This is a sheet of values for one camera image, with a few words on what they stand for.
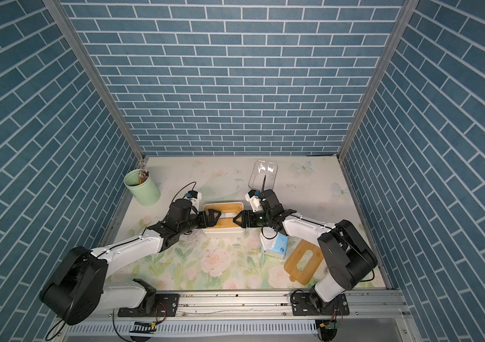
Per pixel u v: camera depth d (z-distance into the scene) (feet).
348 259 1.48
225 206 2.91
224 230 2.82
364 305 2.47
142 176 2.92
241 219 2.58
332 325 2.32
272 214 2.31
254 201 2.70
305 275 2.64
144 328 2.37
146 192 3.07
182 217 2.27
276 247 2.68
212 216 2.59
